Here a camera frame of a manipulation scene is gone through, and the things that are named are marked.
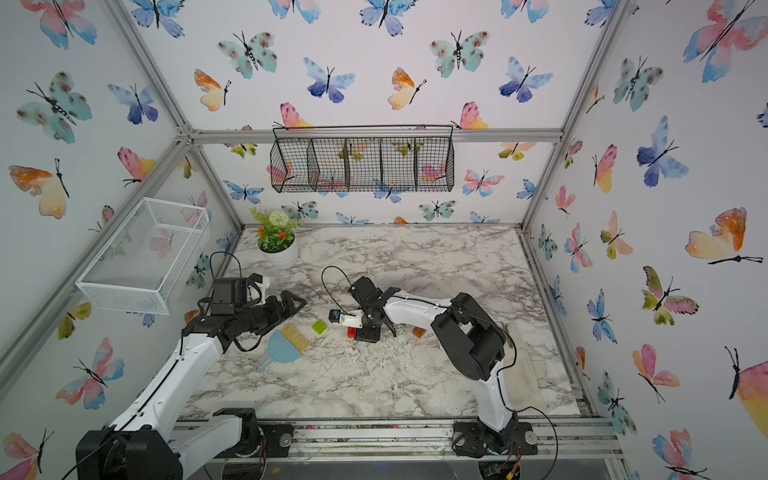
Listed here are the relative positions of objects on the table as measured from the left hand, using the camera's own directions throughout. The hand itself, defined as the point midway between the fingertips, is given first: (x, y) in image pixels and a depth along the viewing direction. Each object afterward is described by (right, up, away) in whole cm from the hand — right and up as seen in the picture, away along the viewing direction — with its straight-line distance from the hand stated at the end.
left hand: (298, 305), depth 82 cm
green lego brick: (+3, -8, +11) cm, 14 cm away
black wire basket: (+16, +45, +16) cm, 50 cm away
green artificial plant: (-12, +21, +16) cm, 29 cm away
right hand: (+17, -7, +10) cm, 21 cm away
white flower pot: (-11, +13, +22) cm, 27 cm away
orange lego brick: (+33, -9, +9) cm, 36 cm away
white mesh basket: (-69, +11, +33) cm, 78 cm away
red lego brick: (+14, -7, 0) cm, 16 cm away
